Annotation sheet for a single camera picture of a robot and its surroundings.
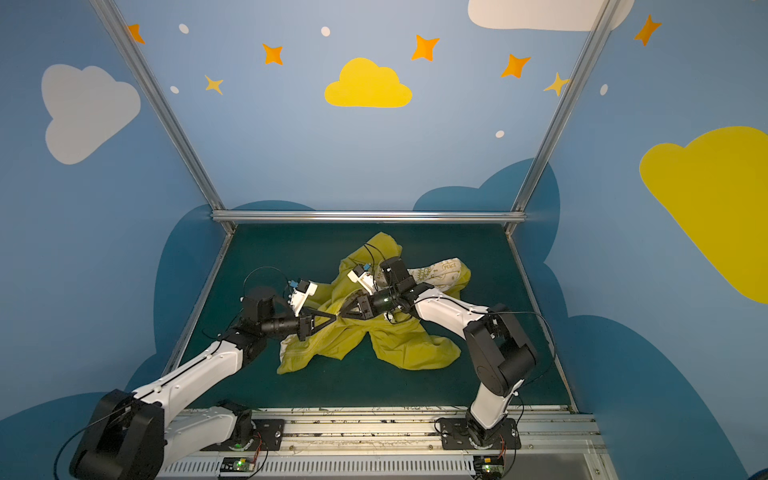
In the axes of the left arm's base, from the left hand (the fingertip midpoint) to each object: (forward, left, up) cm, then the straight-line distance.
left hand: (334, 316), depth 79 cm
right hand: (+2, -3, -1) cm, 4 cm away
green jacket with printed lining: (-2, -18, -13) cm, 22 cm away
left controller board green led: (-32, +21, -16) cm, 41 cm away
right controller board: (-31, -39, -16) cm, 53 cm away
